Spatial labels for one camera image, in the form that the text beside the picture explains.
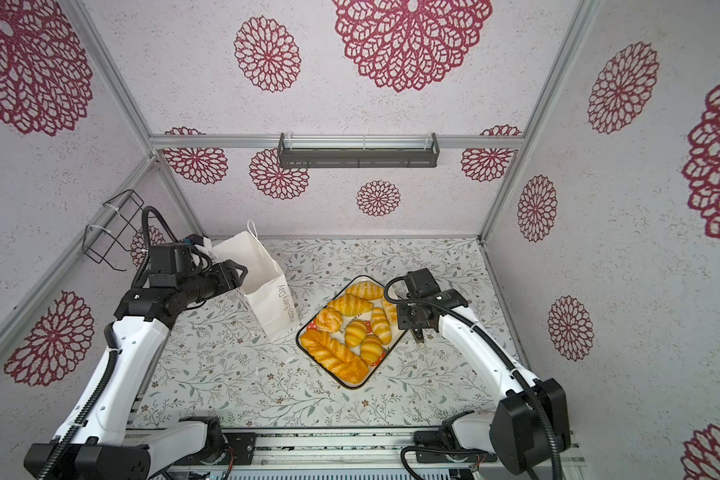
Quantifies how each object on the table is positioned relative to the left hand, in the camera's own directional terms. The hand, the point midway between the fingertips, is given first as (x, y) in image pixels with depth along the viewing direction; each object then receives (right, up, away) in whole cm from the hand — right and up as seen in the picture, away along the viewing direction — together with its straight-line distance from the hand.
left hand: (236, 279), depth 76 cm
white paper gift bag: (+7, -3, 0) cm, 8 cm away
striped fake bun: (+30, -17, +14) cm, 38 cm away
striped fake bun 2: (+35, -22, +12) cm, 43 cm away
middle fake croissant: (+28, -9, +19) cm, 35 cm away
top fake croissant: (+34, -5, +24) cm, 42 cm away
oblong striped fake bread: (+38, -15, +17) cm, 44 cm away
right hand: (+45, -10, +7) cm, 46 cm away
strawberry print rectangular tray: (+25, -18, +17) cm, 36 cm away
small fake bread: (+41, -11, +19) cm, 47 cm away
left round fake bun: (+22, -13, +17) cm, 31 cm away
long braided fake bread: (+25, -23, +10) cm, 35 cm away
